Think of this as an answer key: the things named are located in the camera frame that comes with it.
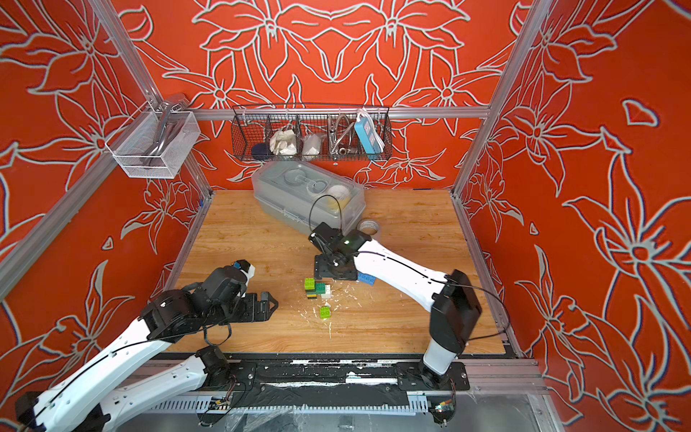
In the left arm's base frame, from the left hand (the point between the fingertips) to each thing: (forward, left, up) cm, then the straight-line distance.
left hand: (267, 304), depth 70 cm
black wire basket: (+61, 0, +13) cm, 63 cm away
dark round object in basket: (+52, +14, +11) cm, 55 cm away
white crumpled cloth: (+51, +4, +16) cm, 54 cm away
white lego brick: (+10, -14, -13) cm, 22 cm away
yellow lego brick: (+10, -9, -15) cm, 20 cm away
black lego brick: (+9, -9, -12) cm, 18 cm away
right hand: (+11, -13, -3) cm, 17 cm away
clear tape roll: (+41, -28, -15) cm, 51 cm away
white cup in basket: (+52, -6, +14) cm, 54 cm away
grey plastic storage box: (+38, -2, +2) cm, 38 cm away
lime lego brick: (+4, -14, -15) cm, 21 cm away
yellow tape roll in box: (+44, -16, -1) cm, 47 cm away
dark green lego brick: (+11, -12, -12) cm, 20 cm away
